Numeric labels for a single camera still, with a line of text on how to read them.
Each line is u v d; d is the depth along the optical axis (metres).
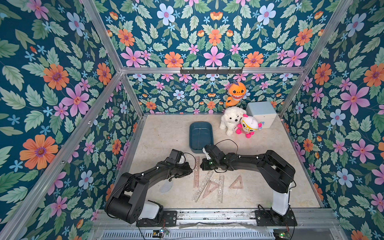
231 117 0.95
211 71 0.93
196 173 0.89
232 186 0.84
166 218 0.73
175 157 0.73
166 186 0.84
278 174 0.50
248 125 0.96
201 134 1.10
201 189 0.84
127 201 0.43
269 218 0.73
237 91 0.97
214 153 0.73
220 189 0.84
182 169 0.79
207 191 0.82
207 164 0.80
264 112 1.02
